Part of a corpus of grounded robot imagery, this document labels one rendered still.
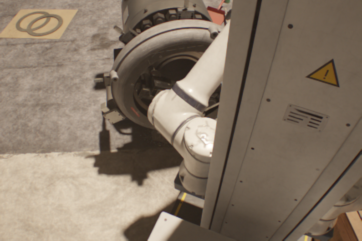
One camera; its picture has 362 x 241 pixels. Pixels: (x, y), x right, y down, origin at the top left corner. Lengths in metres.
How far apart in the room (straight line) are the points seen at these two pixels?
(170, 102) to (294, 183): 0.55
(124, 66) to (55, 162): 1.01
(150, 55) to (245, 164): 0.81
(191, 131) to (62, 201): 1.23
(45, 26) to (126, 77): 2.12
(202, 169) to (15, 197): 1.44
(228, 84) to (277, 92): 0.09
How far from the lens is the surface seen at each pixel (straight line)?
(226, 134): 0.69
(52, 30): 3.38
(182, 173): 1.22
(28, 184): 2.22
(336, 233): 1.75
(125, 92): 1.57
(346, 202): 1.06
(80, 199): 2.03
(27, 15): 3.81
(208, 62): 1.11
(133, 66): 1.45
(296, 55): 0.51
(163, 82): 1.50
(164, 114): 1.12
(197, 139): 1.02
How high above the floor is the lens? 1.78
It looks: 49 degrees down
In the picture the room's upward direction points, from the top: straight up
